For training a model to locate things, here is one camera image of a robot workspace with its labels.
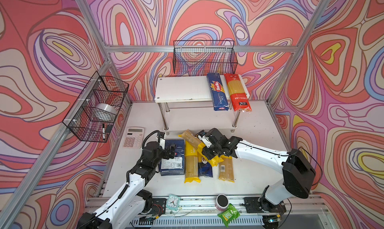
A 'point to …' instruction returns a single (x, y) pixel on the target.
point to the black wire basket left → (80, 122)
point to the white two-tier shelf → (186, 104)
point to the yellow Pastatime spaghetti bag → (191, 163)
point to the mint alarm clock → (173, 202)
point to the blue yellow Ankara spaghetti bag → (204, 167)
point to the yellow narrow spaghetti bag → (194, 142)
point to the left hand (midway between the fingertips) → (169, 142)
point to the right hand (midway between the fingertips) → (206, 154)
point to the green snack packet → (231, 213)
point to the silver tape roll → (104, 112)
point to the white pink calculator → (134, 137)
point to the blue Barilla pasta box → (174, 166)
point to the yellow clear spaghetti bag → (226, 169)
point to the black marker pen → (103, 132)
